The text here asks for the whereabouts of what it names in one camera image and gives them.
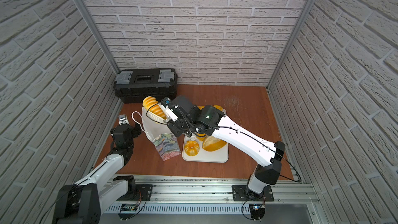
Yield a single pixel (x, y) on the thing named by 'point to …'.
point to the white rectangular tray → (219, 156)
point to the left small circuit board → (127, 211)
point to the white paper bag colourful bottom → (166, 142)
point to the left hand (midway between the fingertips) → (127, 121)
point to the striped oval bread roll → (150, 103)
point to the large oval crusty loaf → (211, 144)
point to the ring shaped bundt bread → (192, 148)
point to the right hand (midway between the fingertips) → (174, 122)
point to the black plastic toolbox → (132, 86)
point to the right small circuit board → (257, 211)
